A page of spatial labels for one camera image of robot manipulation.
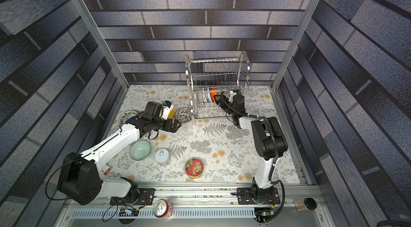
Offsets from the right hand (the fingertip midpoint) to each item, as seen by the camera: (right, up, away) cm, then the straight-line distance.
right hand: (216, 97), depth 96 cm
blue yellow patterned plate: (-58, -12, +4) cm, 59 cm away
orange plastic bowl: (-2, +2, +2) cm, 3 cm away
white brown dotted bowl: (-8, 0, +4) cm, 9 cm away
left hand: (-23, -13, -11) cm, 29 cm away
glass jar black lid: (+38, -49, -25) cm, 67 cm away
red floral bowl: (-12, -36, -16) cm, 42 cm away
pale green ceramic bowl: (-43, -30, -10) cm, 53 cm away
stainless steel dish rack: (-5, +14, +14) cm, 20 cm away
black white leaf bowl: (-21, -11, +6) cm, 25 cm away
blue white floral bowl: (-5, +1, +2) cm, 5 cm away
